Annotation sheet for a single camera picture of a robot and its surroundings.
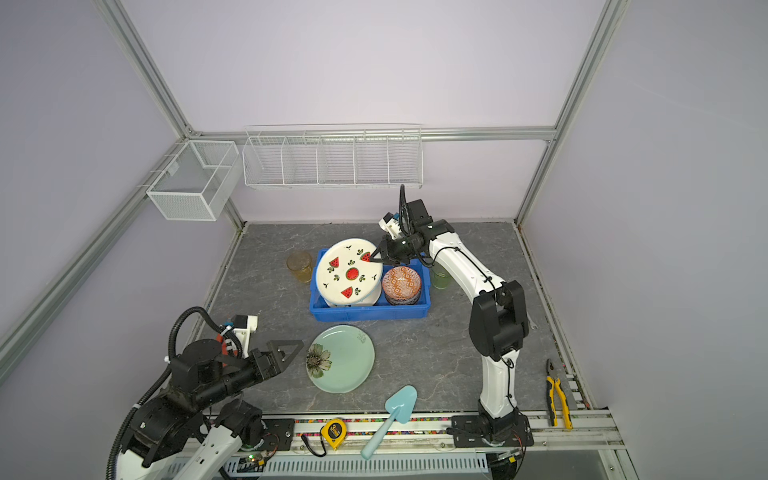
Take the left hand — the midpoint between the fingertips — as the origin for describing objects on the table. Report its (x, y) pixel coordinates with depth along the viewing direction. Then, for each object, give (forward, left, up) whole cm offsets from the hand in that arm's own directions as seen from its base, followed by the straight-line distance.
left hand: (293, 355), depth 66 cm
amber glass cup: (+39, +8, -19) cm, 44 cm away
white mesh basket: (+60, +40, +3) cm, 72 cm away
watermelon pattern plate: (+23, -10, -4) cm, 26 cm away
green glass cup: (+27, -39, -14) cm, 49 cm away
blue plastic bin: (+21, -18, -21) cm, 35 cm away
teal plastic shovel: (-8, -24, -20) cm, 32 cm away
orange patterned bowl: (+25, -26, -13) cm, 38 cm away
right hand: (+26, -18, -2) cm, 32 cm away
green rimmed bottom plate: (+5, -7, -20) cm, 22 cm away
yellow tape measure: (-13, -7, -18) cm, 23 cm away
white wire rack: (+63, -6, +8) cm, 64 cm away
